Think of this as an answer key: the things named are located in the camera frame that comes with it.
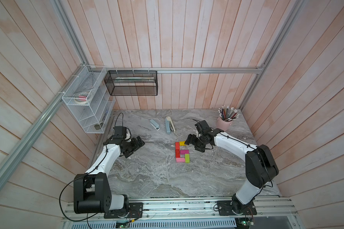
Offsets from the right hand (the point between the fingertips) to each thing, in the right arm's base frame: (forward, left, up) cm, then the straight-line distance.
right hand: (188, 144), depth 91 cm
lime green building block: (-7, +1, -7) cm, 9 cm away
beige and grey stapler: (+19, +13, -4) cm, 24 cm away
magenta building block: (-2, +2, -7) cm, 7 cm away
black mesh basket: (+28, +37, +27) cm, 54 cm away
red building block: (-1, +7, -7) cm, 10 cm away
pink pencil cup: (+17, -26, 0) cm, 31 cm away
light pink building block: (-8, +5, -7) cm, 12 cm away
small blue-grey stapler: (+19, +25, -3) cm, 31 cm away
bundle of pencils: (+24, -30, +3) cm, 39 cm away
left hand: (-5, +31, +3) cm, 31 cm away
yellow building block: (+3, +3, -5) cm, 7 cm away
